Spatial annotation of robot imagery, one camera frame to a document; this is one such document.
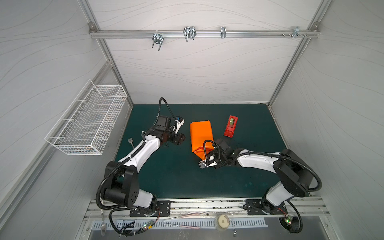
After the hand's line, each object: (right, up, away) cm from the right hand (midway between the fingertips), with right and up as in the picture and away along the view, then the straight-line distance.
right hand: (208, 154), depth 90 cm
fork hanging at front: (-51, -29, -21) cm, 62 cm away
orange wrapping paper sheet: (-4, +9, +3) cm, 11 cm away
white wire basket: (-59, +19, -21) cm, 65 cm away
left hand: (-18, +12, -3) cm, 22 cm away
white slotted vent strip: (-15, -29, -20) cm, 38 cm away
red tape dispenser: (+17, +16, +11) cm, 26 cm away
